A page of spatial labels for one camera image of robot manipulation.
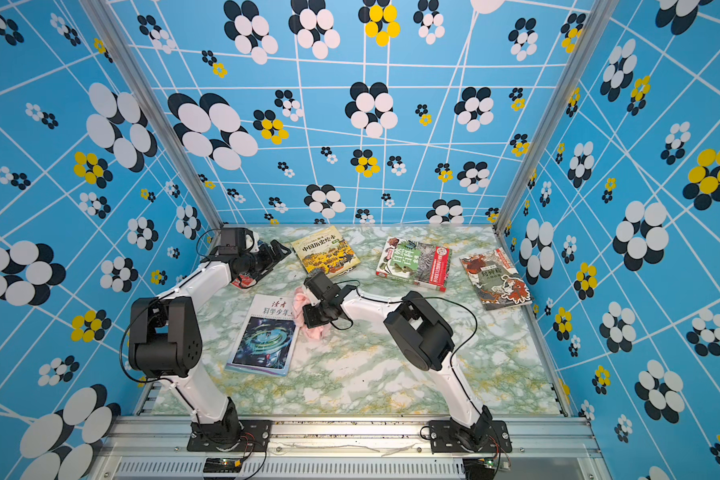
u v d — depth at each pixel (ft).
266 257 2.77
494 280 3.34
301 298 2.92
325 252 3.66
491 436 2.16
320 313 2.65
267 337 2.99
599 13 2.23
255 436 2.40
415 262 3.45
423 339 1.78
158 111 2.84
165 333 1.59
